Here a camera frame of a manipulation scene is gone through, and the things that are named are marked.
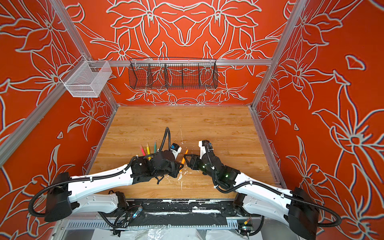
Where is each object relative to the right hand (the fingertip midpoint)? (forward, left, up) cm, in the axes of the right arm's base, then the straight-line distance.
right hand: (183, 157), depth 74 cm
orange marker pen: (-1, 0, -1) cm, 2 cm away
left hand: (-3, 0, -3) cm, 4 cm away
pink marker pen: (+11, +27, -15) cm, 33 cm away
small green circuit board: (-29, -29, -18) cm, 45 cm away
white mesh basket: (+47, +62, +16) cm, 79 cm away
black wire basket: (+55, +7, +13) cm, 57 cm away
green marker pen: (+15, +20, -15) cm, 29 cm away
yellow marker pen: (+13, +24, -16) cm, 32 cm away
